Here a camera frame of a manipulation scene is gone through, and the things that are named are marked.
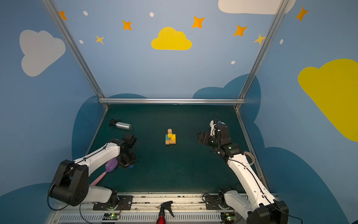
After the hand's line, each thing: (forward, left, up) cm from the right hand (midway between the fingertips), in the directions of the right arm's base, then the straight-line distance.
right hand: (205, 134), depth 80 cm
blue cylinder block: (-16, +44, -15) cm, 49 cm away
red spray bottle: (-41, +22, -17) cm, 49 cm away
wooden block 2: (+4, +20, -18) cm, 27 cm away
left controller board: (-41, +48, -19) cm, 66 cm away
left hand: (-14, +42, -17) cm, 48 cm away
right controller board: (-38, -13, -21) cm, 45 cm away
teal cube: (+5, +24, -15) cm, 29 cm away
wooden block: (+3, +24, -17) cm, 29 cm away
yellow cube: (+5, +22, -12) cm, 26 cm away
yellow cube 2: (+5, +20, -15) cm, 25 cm away
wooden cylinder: (+7, +22, -9) cm, 25 cm away
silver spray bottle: (+15, +61, -16) cm, 65 cm away
